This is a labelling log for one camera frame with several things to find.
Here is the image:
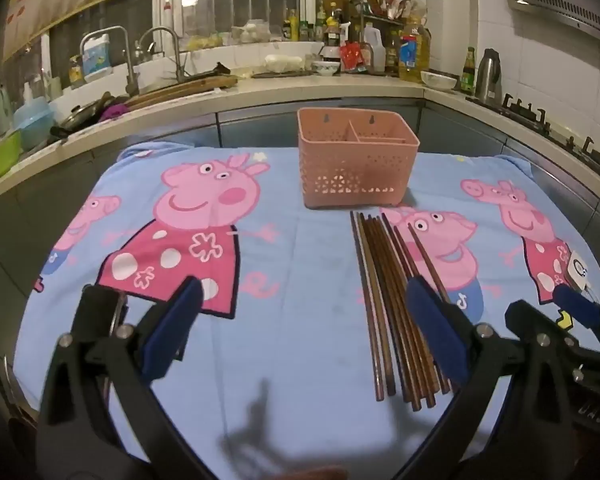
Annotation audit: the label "plain white bowl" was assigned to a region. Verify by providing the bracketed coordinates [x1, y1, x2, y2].
[420, 71, 458, 92]

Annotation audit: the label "white dough bag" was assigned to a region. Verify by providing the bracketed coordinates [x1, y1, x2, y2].
[265, 53, 305, 73]

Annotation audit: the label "clear plastic food container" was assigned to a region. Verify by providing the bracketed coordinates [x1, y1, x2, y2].
[230, 20, 281, 43]

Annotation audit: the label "white blue-label detergent jug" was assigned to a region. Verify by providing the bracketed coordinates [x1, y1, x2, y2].
[81, 33, 112, 83]

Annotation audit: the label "dark wok with lid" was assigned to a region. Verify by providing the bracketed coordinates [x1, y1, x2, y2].
[50, 97, 113, 138]

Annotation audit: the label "stainless steel kettle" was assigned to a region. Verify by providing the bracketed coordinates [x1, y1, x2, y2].
[475, 48, 503, 103]

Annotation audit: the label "rack of seasoning packets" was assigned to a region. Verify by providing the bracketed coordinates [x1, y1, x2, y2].
[349, 0, 428, 26]

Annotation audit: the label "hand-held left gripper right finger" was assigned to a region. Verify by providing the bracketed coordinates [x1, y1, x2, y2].
[395, 276, 576, 480]

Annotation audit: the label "bag of yellow food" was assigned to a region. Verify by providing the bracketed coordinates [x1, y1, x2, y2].
[185, 32, 226, 51]

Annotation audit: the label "black gas stove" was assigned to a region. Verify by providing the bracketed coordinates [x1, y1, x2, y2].
[467, 91, 600, 176]

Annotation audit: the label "pale green bottle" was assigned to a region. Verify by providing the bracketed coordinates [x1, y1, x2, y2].
[0, 84, 13, 136]

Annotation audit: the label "bundle of wooden chopsticks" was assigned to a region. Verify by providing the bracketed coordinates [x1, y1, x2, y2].
[349, 210, 453, 412]

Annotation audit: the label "green plastic basin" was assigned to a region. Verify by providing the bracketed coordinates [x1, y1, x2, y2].
[0, 130, 23, 177]

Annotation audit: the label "pink plastic utensil basket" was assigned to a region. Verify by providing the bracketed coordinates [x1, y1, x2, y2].
[297, 107, 421, 209]

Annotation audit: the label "green sauce bottle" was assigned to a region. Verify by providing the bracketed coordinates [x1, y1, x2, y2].
[461, 46, 477, 95]

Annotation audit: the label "dark soy sauce bottle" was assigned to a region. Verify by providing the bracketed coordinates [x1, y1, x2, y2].
[325, 2, 343, 48]

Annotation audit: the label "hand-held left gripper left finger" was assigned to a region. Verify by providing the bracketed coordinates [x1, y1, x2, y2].
[37, 276, 216, 480]

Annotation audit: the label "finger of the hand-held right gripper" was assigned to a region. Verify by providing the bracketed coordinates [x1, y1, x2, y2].
[504, 299, 600, 386]
[554, 251, 600, 356]

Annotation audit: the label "steel kitchen faucet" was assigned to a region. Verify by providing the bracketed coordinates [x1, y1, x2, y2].
[137, 26, 187, 83]
[80, 25, 140, 98]

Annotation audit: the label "purple cloth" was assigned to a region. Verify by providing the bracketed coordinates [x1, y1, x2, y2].
[98, 101, 131, 122]

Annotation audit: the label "blue pig printed blanket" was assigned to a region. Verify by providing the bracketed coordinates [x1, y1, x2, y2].
[12, 142, 600, 480]

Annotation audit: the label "red packet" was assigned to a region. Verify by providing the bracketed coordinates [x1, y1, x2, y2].
[340, 42, 366, 72]

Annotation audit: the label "wooden cutting board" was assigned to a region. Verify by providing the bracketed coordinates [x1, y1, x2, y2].
[125, 74, 238, 108]

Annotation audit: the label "white plastic jug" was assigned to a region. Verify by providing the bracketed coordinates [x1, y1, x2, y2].
[361, 22, 387, 73]

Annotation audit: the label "large yellow oil bottle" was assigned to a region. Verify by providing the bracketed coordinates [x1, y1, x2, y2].
[399, 17, 431, 84]

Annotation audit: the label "light blue plastic container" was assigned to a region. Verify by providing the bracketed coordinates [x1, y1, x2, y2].
[12, 97, 56, 151]

